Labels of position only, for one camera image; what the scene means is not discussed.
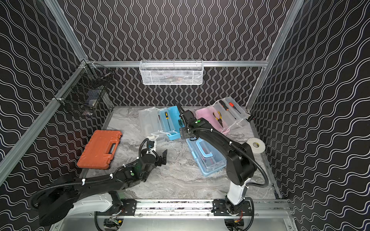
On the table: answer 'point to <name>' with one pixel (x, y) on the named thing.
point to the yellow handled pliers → (219, 120)
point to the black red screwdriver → (225, 107)
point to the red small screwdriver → (232, 105)
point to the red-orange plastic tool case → (100, 149)
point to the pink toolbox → (223, 113)
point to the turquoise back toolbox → (174, 115)
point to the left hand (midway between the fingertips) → (160, 148)
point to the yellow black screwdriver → (167, 118)
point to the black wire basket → (84, 90)
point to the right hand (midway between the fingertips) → (190, 131)
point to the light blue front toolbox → (207, 158)
